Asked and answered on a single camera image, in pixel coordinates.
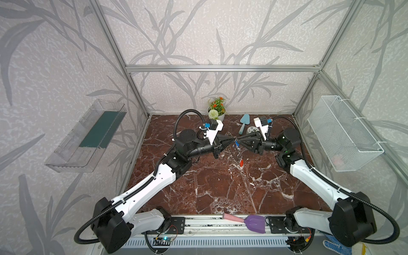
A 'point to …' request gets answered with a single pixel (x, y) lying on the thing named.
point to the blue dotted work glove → (337, 246)
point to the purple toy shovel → (255, 223)
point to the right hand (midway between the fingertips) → (239, 137)
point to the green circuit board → (166, 239)
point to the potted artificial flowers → (217, 109)
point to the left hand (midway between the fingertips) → (235, 137)
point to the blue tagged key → (237, 143)
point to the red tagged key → (241, 163)
